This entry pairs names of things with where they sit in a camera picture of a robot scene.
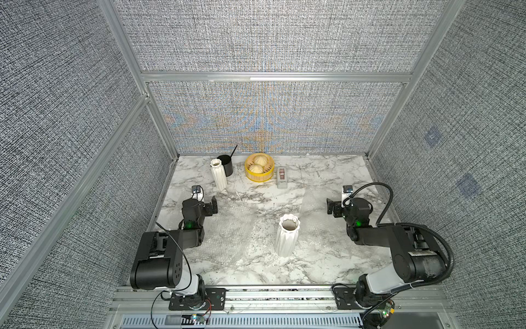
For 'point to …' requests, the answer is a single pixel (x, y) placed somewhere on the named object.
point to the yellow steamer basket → (268, 169)
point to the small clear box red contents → (282, 177)
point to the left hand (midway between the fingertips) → (206, 195)
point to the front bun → (256, 168)
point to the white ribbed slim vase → (219, 174)
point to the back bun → (260, 159)
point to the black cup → (227, 163)
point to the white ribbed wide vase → (287, 236)
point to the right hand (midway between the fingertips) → (339, 192)
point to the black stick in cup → (234, 150)
